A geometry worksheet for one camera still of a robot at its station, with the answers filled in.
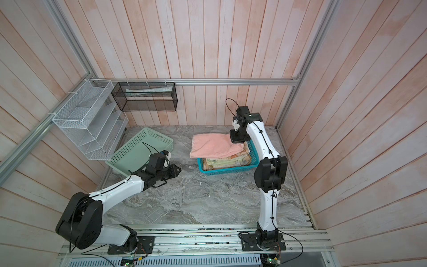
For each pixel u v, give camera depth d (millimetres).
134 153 1062
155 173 675
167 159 716
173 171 780
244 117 662
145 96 1040
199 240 762
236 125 854
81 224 421
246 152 953
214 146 950
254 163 947
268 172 537
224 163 981
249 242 731
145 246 733
